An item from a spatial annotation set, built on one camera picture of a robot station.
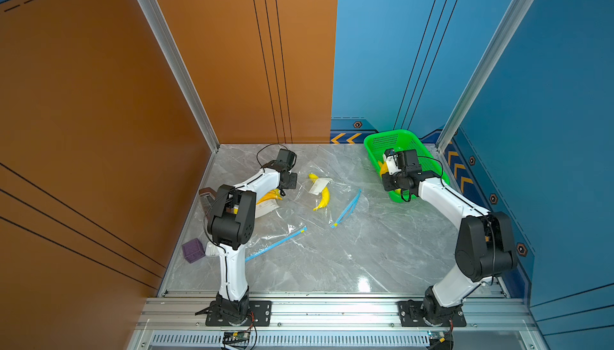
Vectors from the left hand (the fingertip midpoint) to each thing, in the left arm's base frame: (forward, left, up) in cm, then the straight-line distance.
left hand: (288, 178), depth 103 cm
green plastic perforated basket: (+22, -42, +1) cm, 48 cm away
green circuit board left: (-55, +10, -5) cm, 57 cm away
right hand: (-4, -40, +7) cm, 41 cm away
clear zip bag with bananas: (-10, -16, -4) cm, 19 cm away
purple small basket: (-32, +30, 0) cm, 44 cm away
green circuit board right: (-54, -50, -7) cm, 74 cm away
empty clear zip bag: (-28, +2, -4) cm, 29 cm away
